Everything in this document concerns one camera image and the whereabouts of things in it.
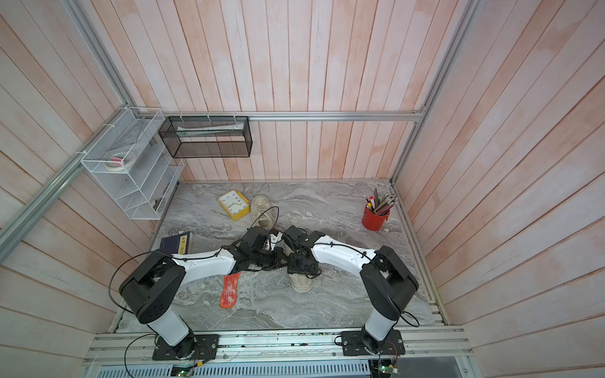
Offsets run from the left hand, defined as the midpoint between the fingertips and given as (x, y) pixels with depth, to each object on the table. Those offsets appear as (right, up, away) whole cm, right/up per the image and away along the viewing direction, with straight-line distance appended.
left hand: (291, 265), depth 85 cm
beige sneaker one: (-13, +19, +13) cm, 26 cm away
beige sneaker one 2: (+3, -5, -3) cm, 7 cm away
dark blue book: (-47, +6, +11) cm, 48 cm away
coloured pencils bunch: (+36, +22, +9) cm, 43 cm away
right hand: (+2, -3, +3) cm, 4 cm away
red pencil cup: (+35, +15, +14) cm, 41 cm away
